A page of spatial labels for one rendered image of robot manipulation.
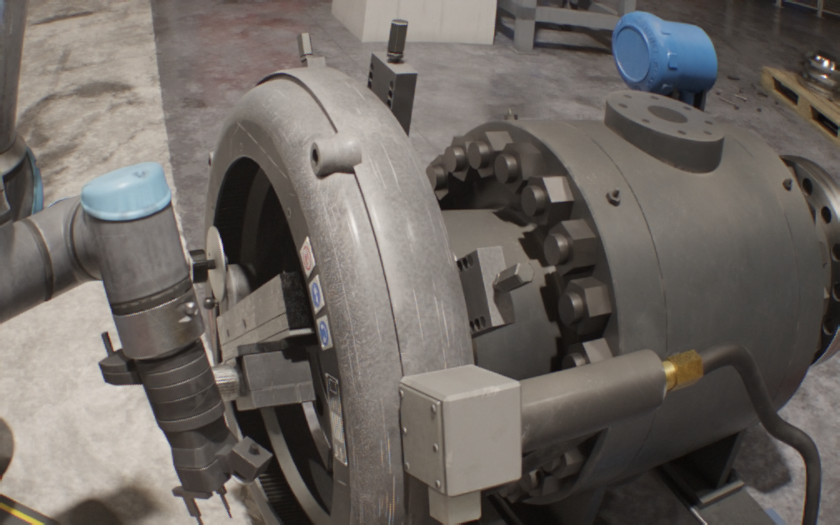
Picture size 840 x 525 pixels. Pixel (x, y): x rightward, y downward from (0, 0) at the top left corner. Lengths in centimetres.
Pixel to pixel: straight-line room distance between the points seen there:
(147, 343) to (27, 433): 135
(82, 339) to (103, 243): 165
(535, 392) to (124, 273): 41
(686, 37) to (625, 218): 55
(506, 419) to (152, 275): 35
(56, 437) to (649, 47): 152
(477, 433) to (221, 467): 24
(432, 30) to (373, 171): 415
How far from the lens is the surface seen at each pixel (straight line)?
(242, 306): 130
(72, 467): 207
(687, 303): 130
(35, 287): 91
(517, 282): 94
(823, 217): 178
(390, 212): 101
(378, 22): 507
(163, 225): 85
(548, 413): 96
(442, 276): 101
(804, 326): 153
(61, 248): 92
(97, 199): 84
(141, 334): 85
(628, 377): 102
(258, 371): 113
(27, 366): 241
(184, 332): 86
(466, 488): 93
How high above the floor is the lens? 134
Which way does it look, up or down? 28 degrees down
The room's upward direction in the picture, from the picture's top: 6 degrees clockwise
